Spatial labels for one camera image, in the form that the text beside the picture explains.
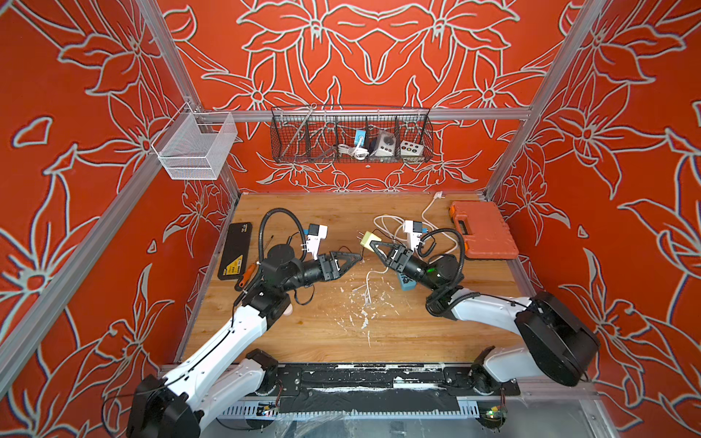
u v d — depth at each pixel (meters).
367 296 0.89
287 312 0.85
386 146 0.91
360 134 0.84
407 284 0.70
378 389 0.73
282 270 0.54
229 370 0.47
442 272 0.59
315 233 0.65
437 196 1.17
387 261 0.68
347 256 0.62
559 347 0.42
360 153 0.86
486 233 1.01
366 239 0.68
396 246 0.67
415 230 0.68
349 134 0.99
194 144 0.92
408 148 0.95
